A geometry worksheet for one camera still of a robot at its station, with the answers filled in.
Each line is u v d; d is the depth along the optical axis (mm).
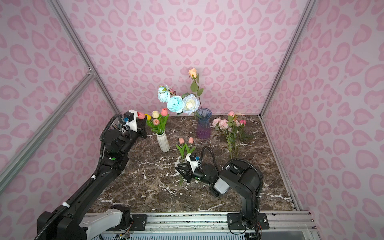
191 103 662
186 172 740
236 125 1068
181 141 1030
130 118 579
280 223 738
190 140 1032
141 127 645
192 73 839
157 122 749
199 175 734
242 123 1101
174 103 639
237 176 498
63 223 380
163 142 905
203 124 1034
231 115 1060
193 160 720
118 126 952
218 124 1060
